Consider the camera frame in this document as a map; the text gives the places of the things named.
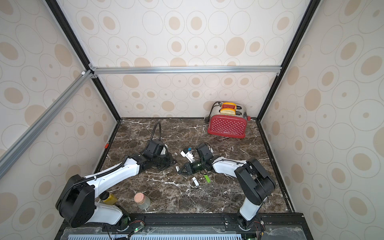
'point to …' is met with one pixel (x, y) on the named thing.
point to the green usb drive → (207, 178)
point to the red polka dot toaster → (228, 119)
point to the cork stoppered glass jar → (143, 201)
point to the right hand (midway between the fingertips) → (179, 176)
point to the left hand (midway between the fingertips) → (181, 162)
